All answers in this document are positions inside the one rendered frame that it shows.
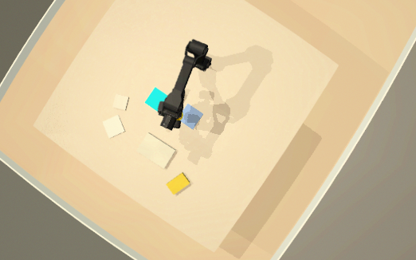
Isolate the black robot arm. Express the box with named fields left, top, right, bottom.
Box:
left=157, top=39, right=212, bottom=131

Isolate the yellow rectangular block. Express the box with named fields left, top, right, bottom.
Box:
left=167, top=173, right=190, bottom=195

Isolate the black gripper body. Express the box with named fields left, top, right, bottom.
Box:
left=174, top=90, right=185, bottom=128

